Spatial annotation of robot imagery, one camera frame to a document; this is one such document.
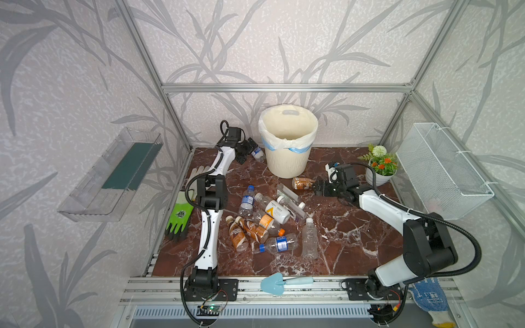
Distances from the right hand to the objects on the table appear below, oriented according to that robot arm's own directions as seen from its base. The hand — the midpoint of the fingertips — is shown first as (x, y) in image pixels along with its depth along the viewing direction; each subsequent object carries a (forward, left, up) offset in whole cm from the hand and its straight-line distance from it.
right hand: (320, 180), depth 92 cm
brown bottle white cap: (-23, +36, -6) cm, 43 cm away
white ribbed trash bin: (+8, +16, +2) cm, 18 cm away
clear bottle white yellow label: (-12, +21, -5) cm, 25 cm away
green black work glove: (-17, +64, -9) cm, 67 cm away
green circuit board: (-48, +44, -11) cm, 66 cm away
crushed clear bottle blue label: (-27, +19, -5) cm, 33 cm away
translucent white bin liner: (+29, +13, +7) cm, 32 cm away
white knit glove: (-19, +45, +25) cm, 55 cm away
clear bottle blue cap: (+25, +29, -8) cm, 39 cm away
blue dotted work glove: (-43, -34, -10) cm, 56 cm away
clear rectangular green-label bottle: (-2, +16, -7) cm, 18 cm away
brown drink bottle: (-23, +27, -5) cm, 36 cm away
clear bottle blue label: (-8, +34, -9) cm, 36 cm away
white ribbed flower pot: (+4, -31, -5) cm, 31 cm away
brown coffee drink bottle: (+3, +7, -7) cm, 10 cm away
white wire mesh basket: (-17, -34, +23) cm, 44 cm away
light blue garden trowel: (-39, +21, -8) cm, 45 cm away
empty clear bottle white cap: (-25, +6, -11) cm, 28 cm away
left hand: (+25, +31, -1) cm, 40 cm away
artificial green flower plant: (+5, -29, +5) cm, 30 cm away
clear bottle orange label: (-17, +25, -7) cm, 30 cm away
